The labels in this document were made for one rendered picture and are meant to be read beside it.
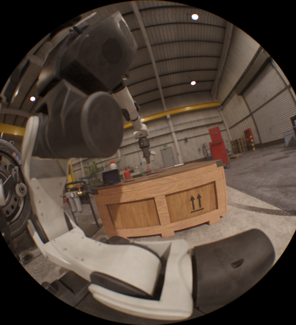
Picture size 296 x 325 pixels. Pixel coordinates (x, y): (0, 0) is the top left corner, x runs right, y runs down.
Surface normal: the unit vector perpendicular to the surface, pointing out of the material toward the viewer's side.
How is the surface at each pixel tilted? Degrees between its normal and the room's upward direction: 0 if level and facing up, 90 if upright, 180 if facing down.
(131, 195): 90
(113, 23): 120
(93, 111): 105
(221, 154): 90
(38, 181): 115
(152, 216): 90
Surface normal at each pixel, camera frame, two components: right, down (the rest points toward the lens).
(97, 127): 0.96, 0.03
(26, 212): 0.97, -0.23
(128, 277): 0.29, -0.95
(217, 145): -0.66, 0.11
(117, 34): 0.93, 0.29
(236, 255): -0.29, -0.93
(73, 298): 0.51, -0.85
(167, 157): -0.22, -0.01
